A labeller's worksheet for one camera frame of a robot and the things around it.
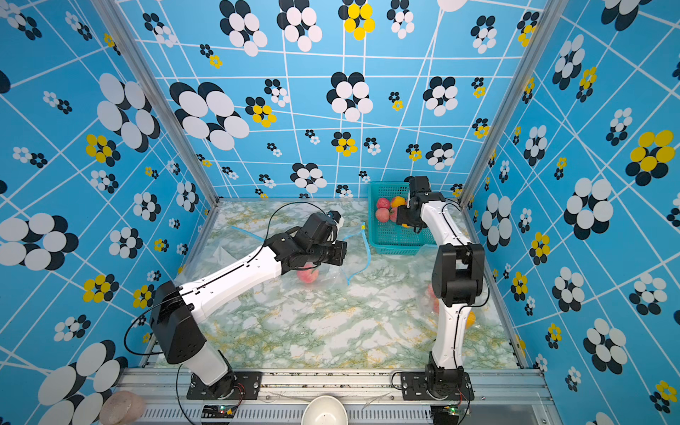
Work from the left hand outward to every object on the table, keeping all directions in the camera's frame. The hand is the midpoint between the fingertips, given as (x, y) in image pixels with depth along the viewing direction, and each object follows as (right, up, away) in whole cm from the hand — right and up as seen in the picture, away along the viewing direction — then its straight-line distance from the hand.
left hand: (352, 250), depth 79 cm
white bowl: (-7, -41, -10) cm, 43 cm away
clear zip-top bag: (-46, 0, +27) cm, 54 cm away
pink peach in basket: (+13, +12, +29) cm, 34 cm away
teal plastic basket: (+16, +2, +29) cm, 34 cm away
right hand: (+23, +10, +20) cm, 32 cm away
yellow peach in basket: (+20, +18, +34) cm, 43 cm away
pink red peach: (+18, -7, -19) cm, 27 cm away
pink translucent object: (-62, -41, -9) cm, 75 cm away
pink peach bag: (-15, -10, +11) cm, 21 cm away
